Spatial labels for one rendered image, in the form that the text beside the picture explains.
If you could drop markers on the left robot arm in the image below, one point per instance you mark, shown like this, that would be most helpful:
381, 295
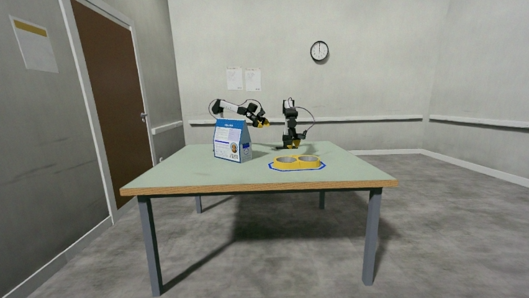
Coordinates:
290, 122

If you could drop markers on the blue and white gable-top carton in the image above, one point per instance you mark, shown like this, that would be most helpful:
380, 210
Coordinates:
232, 140

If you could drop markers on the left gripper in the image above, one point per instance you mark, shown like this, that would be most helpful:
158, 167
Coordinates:
289, 141

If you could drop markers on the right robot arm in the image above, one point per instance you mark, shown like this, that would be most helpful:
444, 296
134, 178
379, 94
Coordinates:
218, 109

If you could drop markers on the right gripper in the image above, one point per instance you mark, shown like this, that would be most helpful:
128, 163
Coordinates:
257, 120

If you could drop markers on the grey steel bowl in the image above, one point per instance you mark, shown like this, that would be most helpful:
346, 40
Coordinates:
308, 158
286, 159

